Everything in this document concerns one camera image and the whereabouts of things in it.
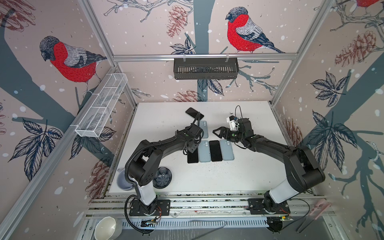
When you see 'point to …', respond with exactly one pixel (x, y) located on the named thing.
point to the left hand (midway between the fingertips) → (190, 143)
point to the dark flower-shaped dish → (162, 178)
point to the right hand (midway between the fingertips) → (217, 134)
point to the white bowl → (108, 228)
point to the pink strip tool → (320, 204)
